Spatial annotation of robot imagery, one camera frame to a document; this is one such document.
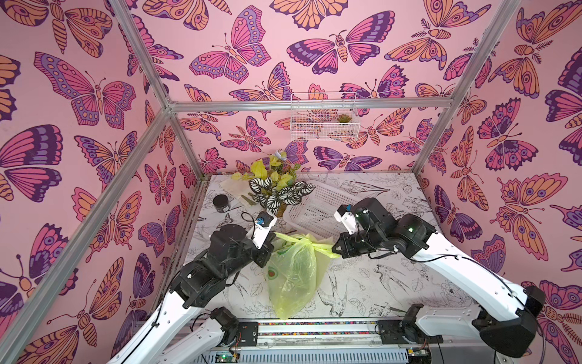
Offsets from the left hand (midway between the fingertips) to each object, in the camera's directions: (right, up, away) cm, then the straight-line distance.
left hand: (274, 230), depth 67 cm
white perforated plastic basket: (+15, +2, +37) cm, 40 cm away
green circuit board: (-17, -41, +5) cm, 45 cm away
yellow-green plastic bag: (+6, -12, 0) cm, 13 cm away
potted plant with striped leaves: (-2, +15, +19) cm, 24 cm away
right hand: (+18, -5, +2) cm, 19 cm away
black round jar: (-29, +7, +40) cm, 50 cm away
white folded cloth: (-24, +13, +47) cm, 55 cm away
